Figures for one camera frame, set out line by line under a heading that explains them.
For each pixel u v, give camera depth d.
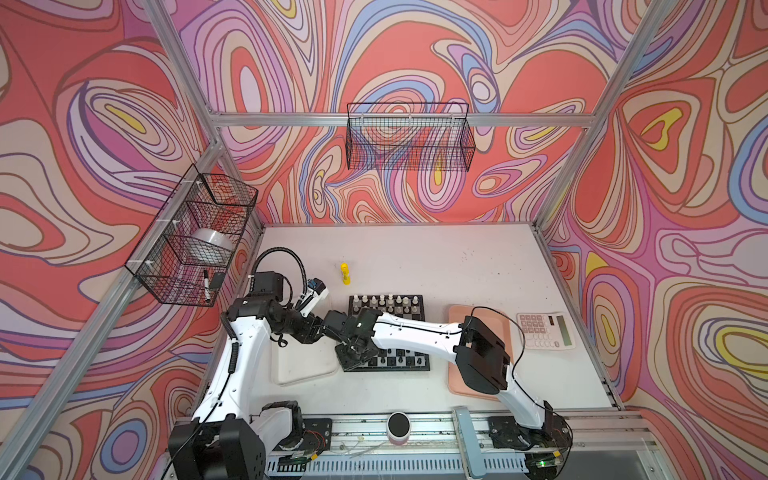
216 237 0.74
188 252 0.72
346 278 1.00
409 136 0.96
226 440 0.38
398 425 0.71
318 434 0.73
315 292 0.70
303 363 0.87
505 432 0.74
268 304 0.55
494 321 0.94
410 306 0.94
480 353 0.54
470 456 0.67
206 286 0.72
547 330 0.89
